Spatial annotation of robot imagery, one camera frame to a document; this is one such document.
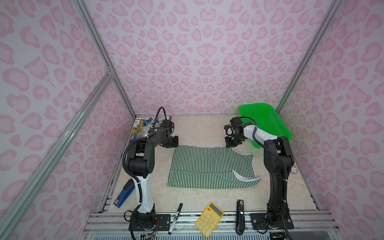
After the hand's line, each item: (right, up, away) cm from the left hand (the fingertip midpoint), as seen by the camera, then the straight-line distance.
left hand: (177, 142), depth 102 cm
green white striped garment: (+13, -14, -9) cm, 22 cm away
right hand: (+34, -1, -3) cm, 34 cm away
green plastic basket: (+68, +16, +14) cm, 71 cm away
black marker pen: (+3, -35, -28) cm, 45 cm away
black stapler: (+35, -33, -30) cm, 57 cm away
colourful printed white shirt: (-27, +12, +8) cm, 31 cm away
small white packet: (+71, -15, -14) cm, 73 cm away
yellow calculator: (+20, -35, -29) cm, 49 cm away
